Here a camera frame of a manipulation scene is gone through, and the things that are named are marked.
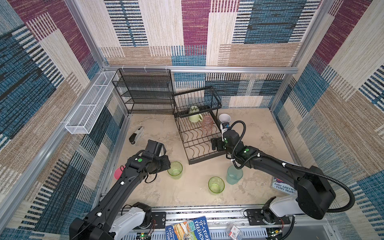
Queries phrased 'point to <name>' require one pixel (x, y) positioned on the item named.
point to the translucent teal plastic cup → (234, 175)
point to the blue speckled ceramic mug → (224, 117)
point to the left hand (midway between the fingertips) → (168, 163)
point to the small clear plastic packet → (234, 233)
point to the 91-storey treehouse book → (196, 229)
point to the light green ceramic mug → (195, 118)
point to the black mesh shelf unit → (145, 91)
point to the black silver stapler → (135, 137)
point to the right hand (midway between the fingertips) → (220, 140)
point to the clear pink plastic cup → (207, 123)
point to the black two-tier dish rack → (196, 123)
